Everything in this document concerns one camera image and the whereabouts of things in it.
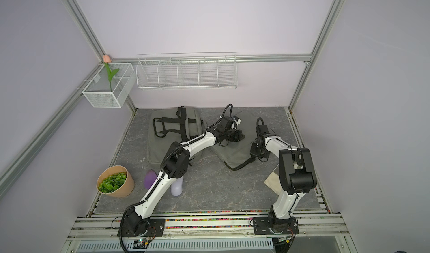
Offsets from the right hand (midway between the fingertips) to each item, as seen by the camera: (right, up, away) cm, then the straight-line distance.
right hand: (255, 152), depth 97 cm
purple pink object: (-58, -13, -9) cm, 60 cm away
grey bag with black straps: (-55, +15, +6) cm, 57 cm away
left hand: (-5, +8, +2) cm, 10 cm away
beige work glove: (+8, -13, -10) cm, 18 cm away
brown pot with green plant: (-68, -10, -22) cm, 72 cm away
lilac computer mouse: (-42, -15, -15) cm, 47 cm away
